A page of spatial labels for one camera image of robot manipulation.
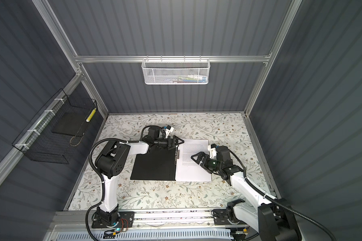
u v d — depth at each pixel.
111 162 0.55
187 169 0.91
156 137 0.85
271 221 0.40
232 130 1.11
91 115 0.82
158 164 0.93
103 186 0.57
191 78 0.92
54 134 0.73
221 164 0.65
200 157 0.75
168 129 0.92
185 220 0.74
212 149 0.79
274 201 0.42
